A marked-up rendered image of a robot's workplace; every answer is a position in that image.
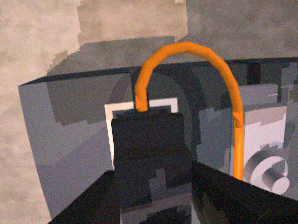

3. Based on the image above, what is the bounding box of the grey flat deck plate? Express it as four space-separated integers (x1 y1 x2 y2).
17 56 298 220

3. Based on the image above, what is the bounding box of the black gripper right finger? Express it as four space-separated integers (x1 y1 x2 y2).
192 161 298 224

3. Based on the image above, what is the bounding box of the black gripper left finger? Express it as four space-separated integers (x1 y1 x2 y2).
47 169 120 224

